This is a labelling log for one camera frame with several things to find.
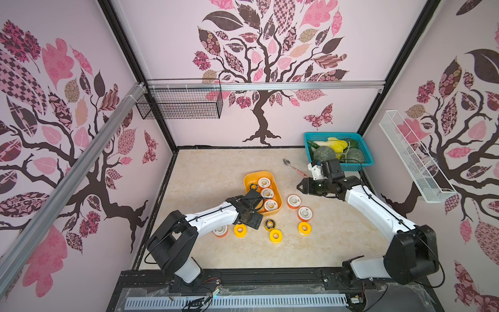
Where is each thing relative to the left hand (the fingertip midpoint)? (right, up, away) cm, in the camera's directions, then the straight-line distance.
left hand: (249, 221), depth 87 cm
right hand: (+24, +15, -3) cm, 28 cm away
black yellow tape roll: (+2, +15, +14) cm, 20 cm away
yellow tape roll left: (-3, -5, -2) cm, 6 cm away
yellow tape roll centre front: (+12, -6, -3) cm, 14 cm away
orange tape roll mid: (+11, +6, +6) cm, 14 cm away
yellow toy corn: (+50, +37, +22) cm, 67 cm away
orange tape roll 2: (+9, +12, +10) cm, 18 cm away
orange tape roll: (+8, +17, +15) cm, 24 cm away
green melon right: (+56, +32, +16) cm, 66 cm away
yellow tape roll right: (+25, -3, -1) cm, 26 cm away
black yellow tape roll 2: (+10, -2, +2) cm, 10 cm away
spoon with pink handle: (+22, +28, +26) cm, 44 cm away
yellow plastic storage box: (+2, +20, +16) cm, 25 cm away
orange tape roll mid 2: (+22, +8, +8) cm, 25 cm away
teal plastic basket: (+39, +42, +30) cm, 65 cm away
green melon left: (+39, +32, +13) cm, 52 cm away
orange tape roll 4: (+27, +3, +4) cm, 27 cm away
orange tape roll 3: (-12, -4, -2) cm, 13 cm away
